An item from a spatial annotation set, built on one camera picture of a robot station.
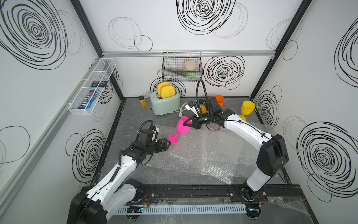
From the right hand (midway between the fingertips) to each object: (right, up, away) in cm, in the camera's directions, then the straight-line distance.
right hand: (186, 123), depth 77 cm
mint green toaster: (-16, +10, +24) cm, 31 cm away
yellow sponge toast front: (-12, +21, +21) cm, 32 cm away
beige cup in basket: (+4, +38, +17) cm, 42 cm away
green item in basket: (+6, +31, +19) cm, 37 cm away
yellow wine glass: (+42, +9, +16) cm, 46 cm away
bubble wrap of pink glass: (+23, -19, +10) cm, 31 cm away
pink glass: (-3, -4, +5) cm, 7 cm away
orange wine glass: (+26, +15, +23) cm, 38 cm away
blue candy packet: (-51, +13, -5) cm, 53 cm away
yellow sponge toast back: (-18, +23, +21) cm, 36 cm away
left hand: (-12, -13, +3) cm, 18 cm away
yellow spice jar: (-33, +15, +31) cm, 48 cm away
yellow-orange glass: (+9, +8, -5) cm, 13 cm away
